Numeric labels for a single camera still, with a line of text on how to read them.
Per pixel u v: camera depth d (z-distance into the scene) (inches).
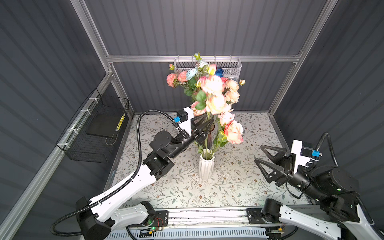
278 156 19.2
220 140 23.3
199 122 22.4
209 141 27.8
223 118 21.5
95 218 14.9
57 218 14.4
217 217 29.8
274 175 16.5
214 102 18.7
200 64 28.6
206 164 28.0
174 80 32.0
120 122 30.9
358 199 16.5
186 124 18.5
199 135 19.7
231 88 28.5
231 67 33.2
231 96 28.9
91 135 28.2
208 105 19.0
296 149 15.9
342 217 15.1
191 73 27.9
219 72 30.2
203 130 19.5
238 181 34.1
